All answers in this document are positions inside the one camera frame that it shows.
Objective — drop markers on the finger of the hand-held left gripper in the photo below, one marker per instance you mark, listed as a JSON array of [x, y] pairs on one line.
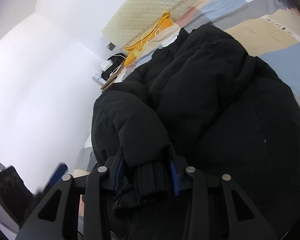
[[58, 171]]

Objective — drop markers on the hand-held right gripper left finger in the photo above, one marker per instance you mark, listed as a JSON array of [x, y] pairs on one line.
[[118, 177]]

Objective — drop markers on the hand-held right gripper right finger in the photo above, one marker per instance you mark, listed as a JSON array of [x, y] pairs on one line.
[[174, 180]]

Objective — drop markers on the black puffer jacket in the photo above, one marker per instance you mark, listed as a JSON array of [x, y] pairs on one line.
[[215, 105]]

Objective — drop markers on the wooden nightstand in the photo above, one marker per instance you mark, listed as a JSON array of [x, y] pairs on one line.
[[110, 82]]

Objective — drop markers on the black bag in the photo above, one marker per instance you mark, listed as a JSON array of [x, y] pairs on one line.
[[117, 60]]

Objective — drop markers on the yellow pillow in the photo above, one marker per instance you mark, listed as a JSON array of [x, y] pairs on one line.
[[165, 22]]

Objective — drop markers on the plaid patchwork quilt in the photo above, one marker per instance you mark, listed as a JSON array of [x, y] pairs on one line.
[[252, 30]]

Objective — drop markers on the cream quilted headboard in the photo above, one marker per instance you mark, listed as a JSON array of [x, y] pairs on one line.
[[145, 10]]

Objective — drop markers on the grey wall outlet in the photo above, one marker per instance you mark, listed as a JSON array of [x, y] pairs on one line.
[[111, 46]]

